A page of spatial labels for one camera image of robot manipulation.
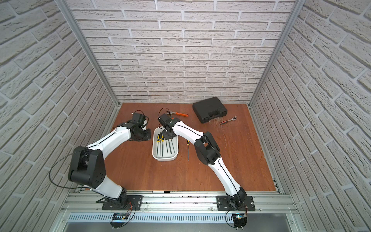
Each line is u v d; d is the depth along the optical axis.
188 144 0.95
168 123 0.73
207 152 0.60
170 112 1.13
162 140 0.97
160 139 0.97
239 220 0.70
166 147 0.95
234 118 1.10
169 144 0.95
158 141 0.97
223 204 0.73
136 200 0.75
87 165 0.45
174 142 0.96
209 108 1.10
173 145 0.95
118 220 0.71
